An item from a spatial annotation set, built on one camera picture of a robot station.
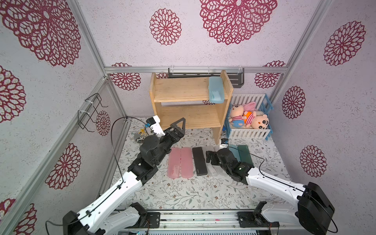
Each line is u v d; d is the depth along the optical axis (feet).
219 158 2.10
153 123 1.87
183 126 1.94
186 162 3.14
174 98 2.33
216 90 2.35
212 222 2.44
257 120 3.28
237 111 3.45
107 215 1.30
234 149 2.38
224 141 2.39
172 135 1.82
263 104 3.72
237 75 3.11
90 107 2.55
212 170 2.95
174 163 3.13
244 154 3.16
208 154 2.45
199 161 3.11
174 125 1.80
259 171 1.80
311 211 1.31
